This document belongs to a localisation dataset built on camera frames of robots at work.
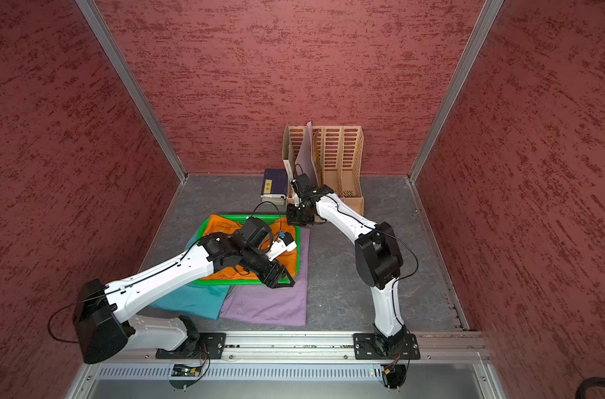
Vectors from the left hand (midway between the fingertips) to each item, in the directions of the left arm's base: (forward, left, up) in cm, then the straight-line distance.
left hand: (284, 284), depth 71 cm
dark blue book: (+51, +9, -14) cm, 54 cm away
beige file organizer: (+63, -21, -4) cm, 66 cm away
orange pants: (+24, +26, -5) cm, 35 cm away
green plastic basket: (+3, +19, -6) cm, 21 cm away
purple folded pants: (-2, +4, -15) cm, 16 cm away
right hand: (+24, 0, -5) cm, 24 cm away
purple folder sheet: (+47, -5, +7) cm, 48 cm away
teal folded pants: (-1, +28, -13) cm, 31 cm away
